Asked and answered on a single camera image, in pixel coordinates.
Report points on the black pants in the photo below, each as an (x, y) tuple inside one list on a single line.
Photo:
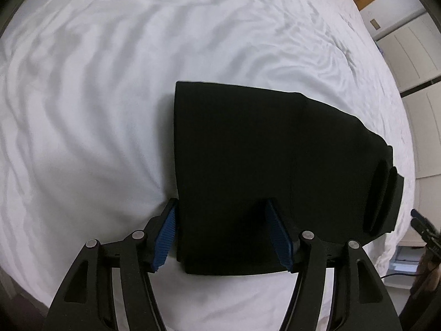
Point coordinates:
[(241, 144)]

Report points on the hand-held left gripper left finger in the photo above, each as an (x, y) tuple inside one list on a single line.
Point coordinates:
[(165, 238)]

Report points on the beige wall switch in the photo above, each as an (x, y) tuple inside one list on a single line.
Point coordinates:
[(375, 24)]

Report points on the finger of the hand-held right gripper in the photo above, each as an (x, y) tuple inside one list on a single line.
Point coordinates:
[(421, 221)]

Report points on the white wardrobe doors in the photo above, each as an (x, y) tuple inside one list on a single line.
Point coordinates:
[(410, 55)]

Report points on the person's right hand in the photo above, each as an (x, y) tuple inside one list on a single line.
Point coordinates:
[(424, 272)]

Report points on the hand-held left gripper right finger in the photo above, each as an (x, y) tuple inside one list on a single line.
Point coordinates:
[(279, 238)]

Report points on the white bed cover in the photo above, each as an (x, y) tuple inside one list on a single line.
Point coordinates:
[(86, 110)]

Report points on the white blue box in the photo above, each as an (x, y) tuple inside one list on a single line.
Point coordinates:
[(403, 262)]

